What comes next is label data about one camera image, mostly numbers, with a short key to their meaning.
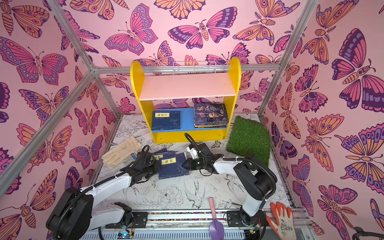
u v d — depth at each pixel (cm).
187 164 84
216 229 70
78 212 41
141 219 73
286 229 70
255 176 47
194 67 92
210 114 93
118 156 97
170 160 90
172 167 86
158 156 92
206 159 72
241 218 65
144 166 70
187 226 73
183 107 121
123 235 72
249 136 103
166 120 96
